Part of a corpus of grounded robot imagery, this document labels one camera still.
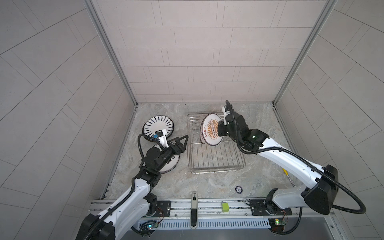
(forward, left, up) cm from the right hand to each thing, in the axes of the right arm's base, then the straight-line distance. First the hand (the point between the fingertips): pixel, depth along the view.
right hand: (216, 123), depth 77 cm
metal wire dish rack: (-9, -7, -21) cm, 24 cm away
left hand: (-6, +16, -3) cm, 17 cm away
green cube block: (-34, -1, -22) cm, 41 cm away
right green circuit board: (-42, -24, -25) cm, 54 cm away
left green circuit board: (-39, +34, -20) cm, 55 cm away
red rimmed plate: (-12, +26, -21) cm, 35 cm away
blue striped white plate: (+18, +37, -19) cm, 45 cm away
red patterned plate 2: (-2, +8, -9) cm, 12 cm away
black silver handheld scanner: (-38, +14, -17) cm, 44 cm away
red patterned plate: (-1, +4, -5) cm, 7 cm away
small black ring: (-26, -9, -24) cm, 37 cm away
